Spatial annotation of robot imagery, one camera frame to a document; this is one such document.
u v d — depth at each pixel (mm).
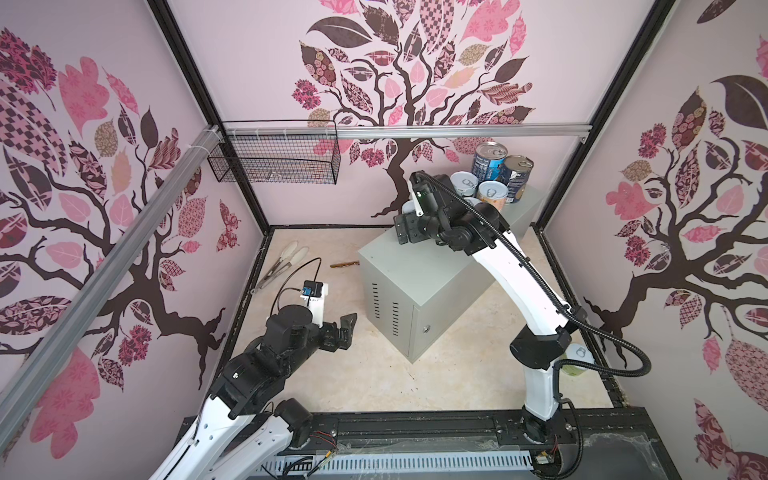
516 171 719
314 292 557
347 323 586
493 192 727
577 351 813
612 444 724
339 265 1072
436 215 510
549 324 459
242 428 446
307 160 809
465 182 759
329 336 578
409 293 612
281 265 1071
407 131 931
